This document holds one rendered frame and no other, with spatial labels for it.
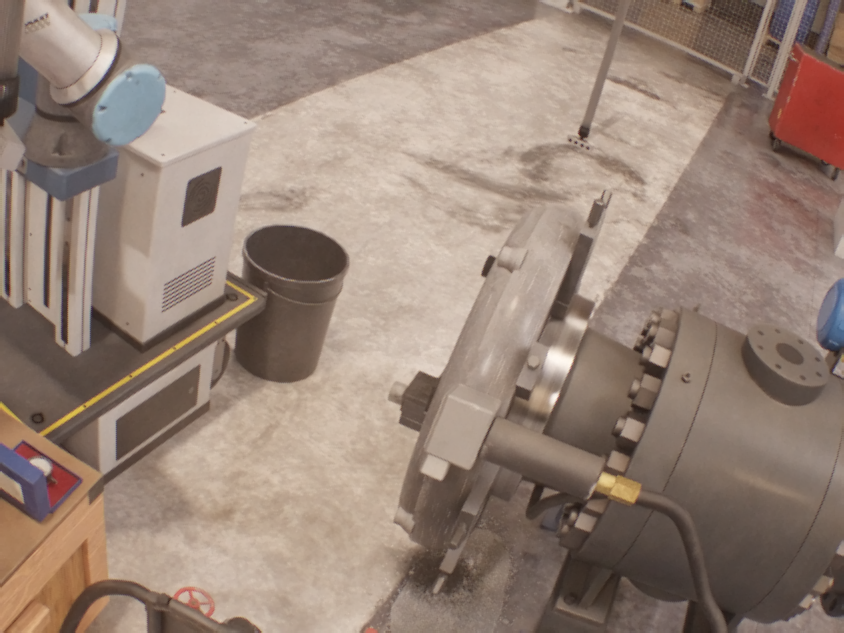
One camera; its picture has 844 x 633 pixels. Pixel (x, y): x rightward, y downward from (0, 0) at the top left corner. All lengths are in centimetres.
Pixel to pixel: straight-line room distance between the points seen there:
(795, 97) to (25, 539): 623
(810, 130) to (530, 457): 572
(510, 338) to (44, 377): 111
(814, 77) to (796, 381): 528
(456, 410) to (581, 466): 22
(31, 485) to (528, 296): 93
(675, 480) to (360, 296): 178
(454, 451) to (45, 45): 93
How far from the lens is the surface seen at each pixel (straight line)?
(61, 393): 209
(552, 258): 164
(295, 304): 254
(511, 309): 157
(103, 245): 219
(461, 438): 146
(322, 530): 231
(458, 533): 159
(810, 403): 179
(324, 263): 276
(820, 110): 694
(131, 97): 145
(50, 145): 166
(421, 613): 219
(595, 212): 167
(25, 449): 173
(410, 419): 180
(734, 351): 178
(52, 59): 140
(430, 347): 303
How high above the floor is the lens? 169
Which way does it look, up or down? 32 degrees down
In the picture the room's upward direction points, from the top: 17 degrees clockwise
